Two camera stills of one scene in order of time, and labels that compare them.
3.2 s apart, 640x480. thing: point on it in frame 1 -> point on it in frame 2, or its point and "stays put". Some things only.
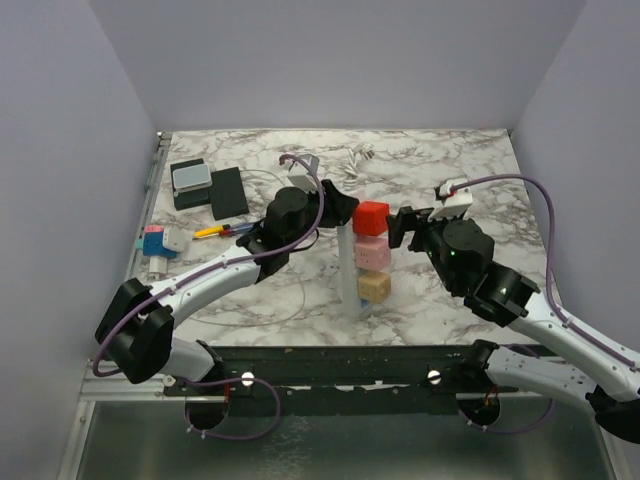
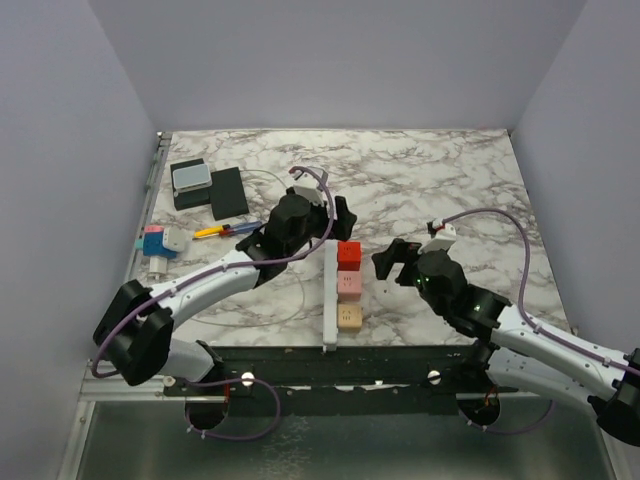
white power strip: (349, 282) -> (330, 297)
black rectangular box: (227, 193) stays put
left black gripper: (338, 206) stays put
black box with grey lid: (191, 182) stays put
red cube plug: (370, 218) -> (349, 255)
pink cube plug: (372, 252) -> (349, 285)
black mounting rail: (341, 381) stays put
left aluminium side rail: (160, 153) stays put
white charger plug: (157, 265) stays put
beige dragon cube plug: (374, 287) -> (350, 318)
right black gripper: (409, 219) -> (400, 251)
